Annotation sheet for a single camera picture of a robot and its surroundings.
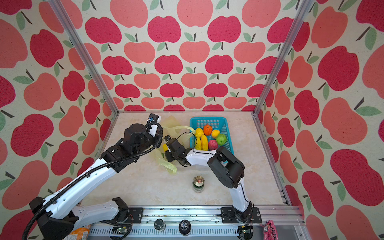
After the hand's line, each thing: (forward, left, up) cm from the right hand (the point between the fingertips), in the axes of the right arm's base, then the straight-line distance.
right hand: (170, 151), depth 94 cm
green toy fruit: (+9, -32, +5) cm, 33 cm away
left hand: (-4, -2, +27) cm, 28 cm away
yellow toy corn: (+6, -18, 0) cm, 19 cm away
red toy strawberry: (+6, -27, +1) cm, 28 cm away
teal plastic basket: (+24, -32, +2) cm, 40 cm away
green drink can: (-21, -20, +5) cm, 29 cm away
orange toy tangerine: (+18, -23, +2) cm, 30 cm away
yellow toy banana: (+7, -22, 0) cm, 23 cm away
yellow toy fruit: (+15, -18, +2) cm, 23 cm away
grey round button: (-40, -4, +6) cm, 40 cm away
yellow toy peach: (+17, -29, +1) cm, 33 cm away
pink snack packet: (-36, -55, -4) cm, 66 cm away
